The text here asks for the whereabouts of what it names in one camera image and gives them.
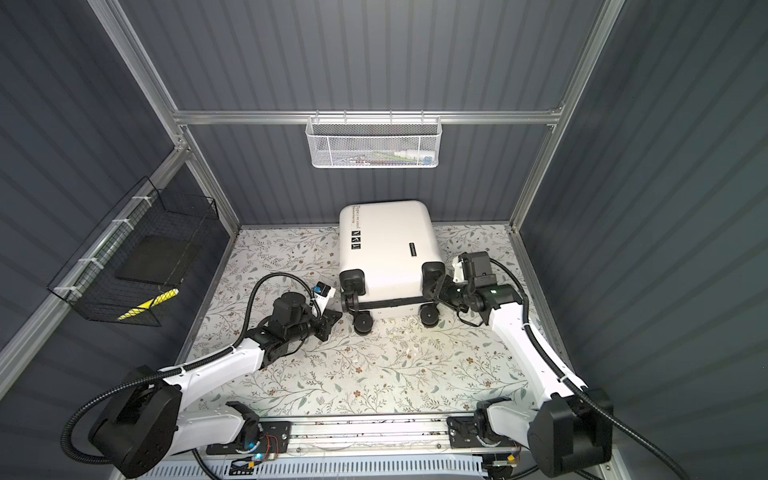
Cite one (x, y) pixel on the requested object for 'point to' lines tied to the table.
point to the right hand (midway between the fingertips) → (436, 292)
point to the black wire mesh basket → (131, 267)
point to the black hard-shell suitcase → (388, 257)
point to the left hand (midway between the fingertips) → (341, 314)
